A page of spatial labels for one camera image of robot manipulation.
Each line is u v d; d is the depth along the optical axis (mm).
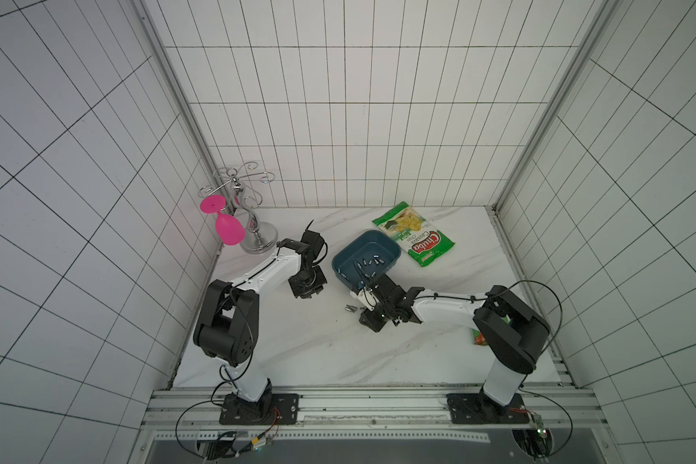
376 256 1035
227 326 466
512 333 467
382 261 1020
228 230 911
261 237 1102
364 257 1037
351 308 899
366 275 976
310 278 755
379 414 728
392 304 693
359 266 1005
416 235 1100
